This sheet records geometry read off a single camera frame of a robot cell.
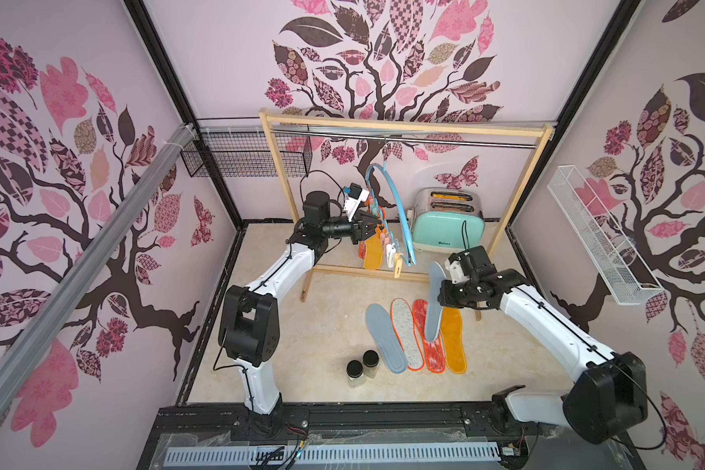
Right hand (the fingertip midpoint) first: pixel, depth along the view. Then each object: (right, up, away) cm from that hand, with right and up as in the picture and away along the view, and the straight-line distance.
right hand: (441, 302), depth 82 cm
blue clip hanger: (-10, +41, +28) cm, 50 cm away
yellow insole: (+6, -11, +9) cm, 15 cm away
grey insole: (-1, +8, 0) cm, 8 cm away
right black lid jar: (-21, -14, -7) cm, 26 cm away
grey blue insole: (-16, -11, +10) cm, 22 cm away
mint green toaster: (+7, +25, +15) cm, 30 cm away
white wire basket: (+38, +9, -17) cm, 42 cm away
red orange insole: (-1, -15, +4) cm, 15 cm away
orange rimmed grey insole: (-9, -8, +10) cm, 16 cm away
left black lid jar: (-25, -16, -9) cm, 31 cm away
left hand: (-17, +21, -4) cm, 28 cm away
